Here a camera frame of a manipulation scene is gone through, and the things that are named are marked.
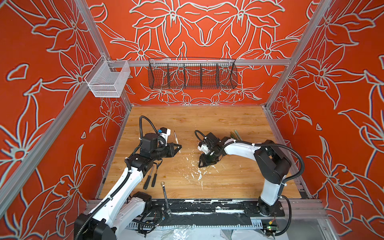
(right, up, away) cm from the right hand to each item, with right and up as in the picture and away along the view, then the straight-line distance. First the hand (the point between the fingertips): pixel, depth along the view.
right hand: (199, 165), depth 86 cm
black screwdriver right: (-26, -7, -4) cm, 27 cm away
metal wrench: (-17, -19, -12) cm, 28 cm away
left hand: (-11, +14, -11) cm, 21 cm away
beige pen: (-13, +18, -12) cm, 25 cm away
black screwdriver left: (-29, -7, -4) cm, 31 cm away
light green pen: (+28, +17, +14) cm, 35 cm away
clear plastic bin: (-59, +53, +6) cm, 79 cm away
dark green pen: (+26, +16, +14) cm, 33 cm away
